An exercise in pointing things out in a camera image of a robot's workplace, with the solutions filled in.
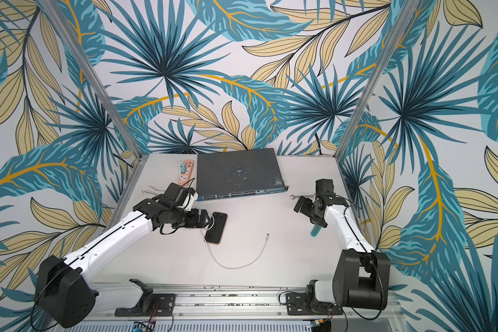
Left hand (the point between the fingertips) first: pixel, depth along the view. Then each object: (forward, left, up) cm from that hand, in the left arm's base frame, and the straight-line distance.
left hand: (199, 224), depth 80 cm
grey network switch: (+32, -13, -9) cm, 36 cm away
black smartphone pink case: (+1, -4, -13) cm, 14 cm away
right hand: (+8, -38, -3) cm, 39 cm away
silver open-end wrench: (+22, -42, -13) cm, 49 cm away
